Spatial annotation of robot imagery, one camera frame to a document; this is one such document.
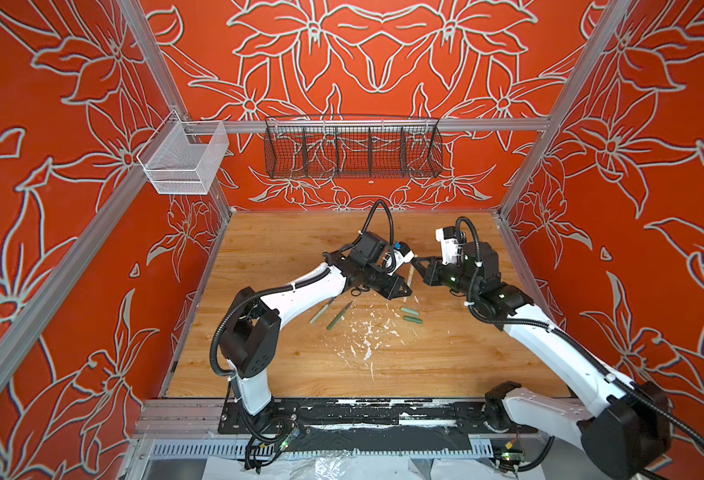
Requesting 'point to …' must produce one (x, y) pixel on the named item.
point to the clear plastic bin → (183, 157)
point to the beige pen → (409, 279)
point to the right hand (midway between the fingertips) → (407, 263)
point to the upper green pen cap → (408, 310)
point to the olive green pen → (321, 311)
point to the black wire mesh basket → (353, 147)
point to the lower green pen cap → (413, 319)
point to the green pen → (338, 315)
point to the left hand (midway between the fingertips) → (408, 285)
